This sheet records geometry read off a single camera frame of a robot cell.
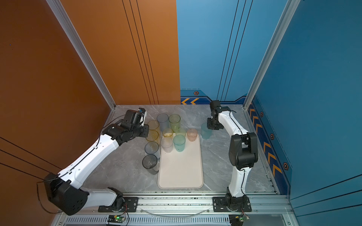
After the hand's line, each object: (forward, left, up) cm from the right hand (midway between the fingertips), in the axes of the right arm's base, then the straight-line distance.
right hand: (211, 127), depth 95 cm
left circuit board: (-50, +53, -11) cm, 74 cm away
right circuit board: (-50, -9, -12) cm, 52 cm away
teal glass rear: (-3, +4, -3) cm, 6 cm away
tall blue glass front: (-16, +38, 0) cm, 41 cm away
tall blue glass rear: (+6, +33, +1) cm, 34 cm away
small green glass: (-1, +21, -4) cm, 21 cm away
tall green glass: (+3, +25, +4) cm, 25 cm away
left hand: (-9, +40, +13) cm, 43 cm away
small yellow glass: (0, +31, -5) cm, 31 cm away
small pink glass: (-1, +13, -7) cm, 15 cm away
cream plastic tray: (-25, +19, -9) cm, 33 cm away
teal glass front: (-7, +22, -6) cm, 24 cm away
